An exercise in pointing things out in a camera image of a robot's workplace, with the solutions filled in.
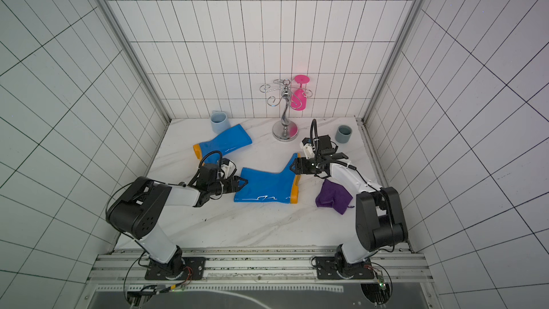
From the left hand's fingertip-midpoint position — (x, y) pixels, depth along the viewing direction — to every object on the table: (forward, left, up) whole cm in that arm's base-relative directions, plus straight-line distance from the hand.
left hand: (242, 185), depth 93 cm
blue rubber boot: (+27, +7, 0) cm, 28 cm away
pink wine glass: (+38, -26, +18) cm, 50 cm away
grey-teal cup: (+27, -49, +5) cm, 56 cm away
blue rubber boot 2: (-1, -12, +2) cm, 12 cm away
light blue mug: (+35, +16, +5) cm, 38 cm away
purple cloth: (-6, -40, +3) cm, 40 cm away
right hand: (+7, -25, +9) cm, 28 cm away
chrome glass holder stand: (+33, -20, 0) cm, 38 cm away
